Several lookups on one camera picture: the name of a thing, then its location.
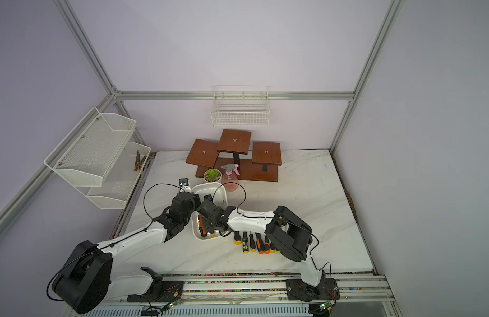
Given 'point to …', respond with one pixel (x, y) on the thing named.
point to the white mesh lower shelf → (115, 187)
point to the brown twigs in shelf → (138, 162)
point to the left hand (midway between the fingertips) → (193, 195)
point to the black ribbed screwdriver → (272, 247)
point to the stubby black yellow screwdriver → (237, 238)
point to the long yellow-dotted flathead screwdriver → (245, 243)
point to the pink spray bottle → (230, 179)
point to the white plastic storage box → (218, 191)
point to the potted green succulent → (212, 176)
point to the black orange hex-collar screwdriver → (259, 243)
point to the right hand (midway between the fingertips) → (211, 223)
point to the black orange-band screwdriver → (266, 245)
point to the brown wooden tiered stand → (260, 164)
